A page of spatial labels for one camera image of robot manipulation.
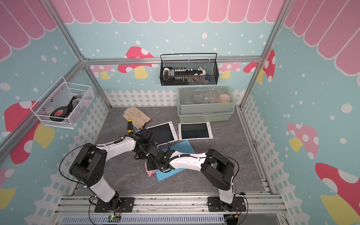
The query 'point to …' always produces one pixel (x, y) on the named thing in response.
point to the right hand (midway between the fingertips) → (148, 165)
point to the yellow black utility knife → (130, 126)
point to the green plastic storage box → (205, 104)
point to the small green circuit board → (114, 218)
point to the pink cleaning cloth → (149, 172)
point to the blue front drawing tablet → (184, 147)
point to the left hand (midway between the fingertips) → (152, 157)
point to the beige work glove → (138, 117)
